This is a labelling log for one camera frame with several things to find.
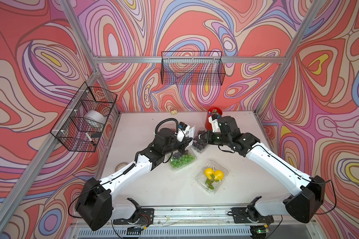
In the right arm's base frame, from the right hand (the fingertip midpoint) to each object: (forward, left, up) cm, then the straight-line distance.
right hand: (200, 140), depth 76 cm
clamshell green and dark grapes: (-3, +12, -19) cm, 22 cm away
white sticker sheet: (+2, +5, +4) cm, 6 cm away
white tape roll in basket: (+10, +53, +10) cm, 55 cm away
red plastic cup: (+32, -13, -10) cm, 36 cm away
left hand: (0, +4, +1) cm, 4 cm away
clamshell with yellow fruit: (-12, -6, -18) cm, 23 cm away
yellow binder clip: (+43, +16, -20) cm, 50 cm away
